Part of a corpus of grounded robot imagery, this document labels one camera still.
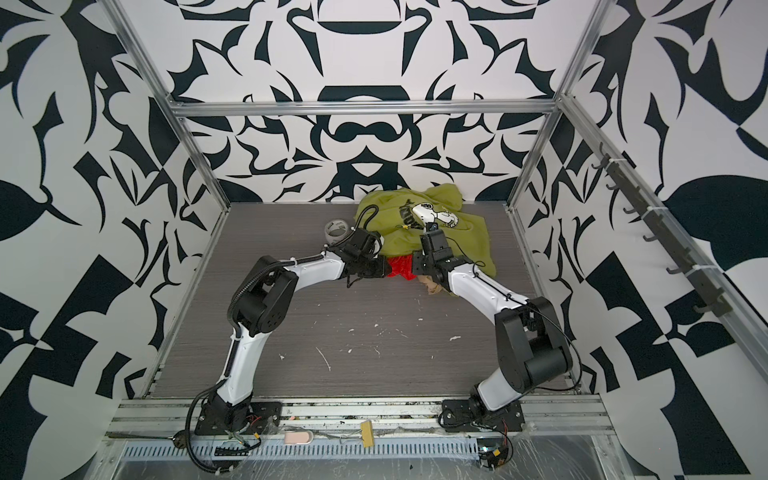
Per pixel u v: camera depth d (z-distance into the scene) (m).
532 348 0.45
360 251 0.82
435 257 0.70
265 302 0.56
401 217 1.02
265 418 0.74
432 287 0.95
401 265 0.99
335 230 1.12
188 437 0.69
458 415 0.74
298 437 0.70
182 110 0.92
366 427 0.74
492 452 0.70
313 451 0.78
